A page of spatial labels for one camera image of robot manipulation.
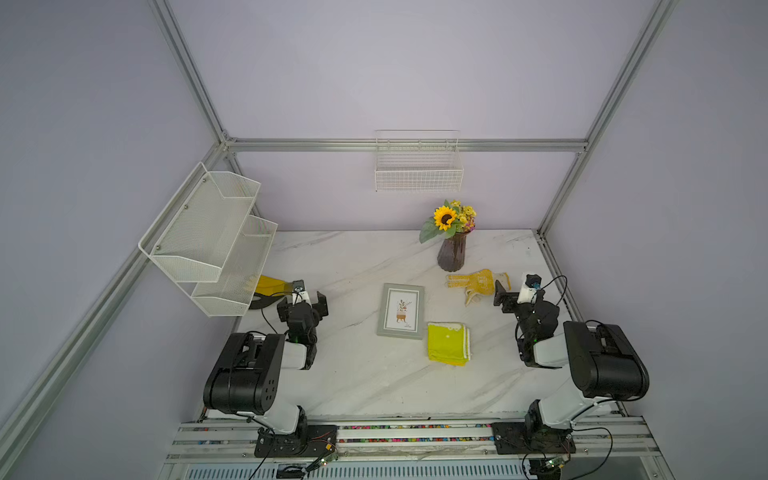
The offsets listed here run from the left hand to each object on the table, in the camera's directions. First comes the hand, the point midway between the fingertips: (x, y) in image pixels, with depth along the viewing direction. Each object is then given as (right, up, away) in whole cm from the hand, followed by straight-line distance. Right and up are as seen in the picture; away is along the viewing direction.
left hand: (302, 299), depth 94 cm
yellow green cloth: (+46, -13, -6) cm, 48 cm away
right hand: (+67, +5, -1) cm, 67 cm away
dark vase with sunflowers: (+47, +24, -6) cm, 53 cm away
